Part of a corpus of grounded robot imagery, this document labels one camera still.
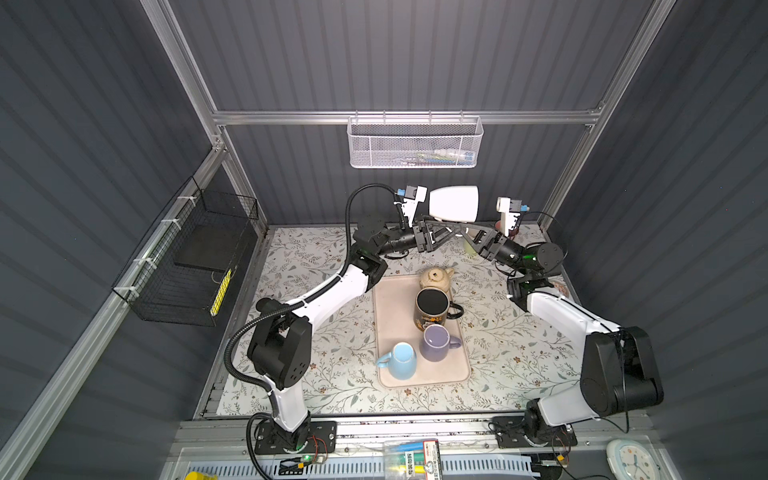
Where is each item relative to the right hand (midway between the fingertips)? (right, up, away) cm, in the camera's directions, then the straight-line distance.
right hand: (463, 232), depth 66 cm
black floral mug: (-4, -20, +18) cm, 27 cm away
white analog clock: (+40, -53, +2) cm, 66 cm away
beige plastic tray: (-15, -22, +32) cm, 42 cm away
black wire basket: (-67, -9, +6) cm, 68 cm away
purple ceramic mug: (-4, -29, +15) cm, 33 cm away
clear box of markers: (-11, -53, +3) cm, 55 cm away
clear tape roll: (+42, -17, +33) cm, 56 cm away
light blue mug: (-14, -33, +10) cm, 37 cm away
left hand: (0, 0, -4) cm, 4 cm away
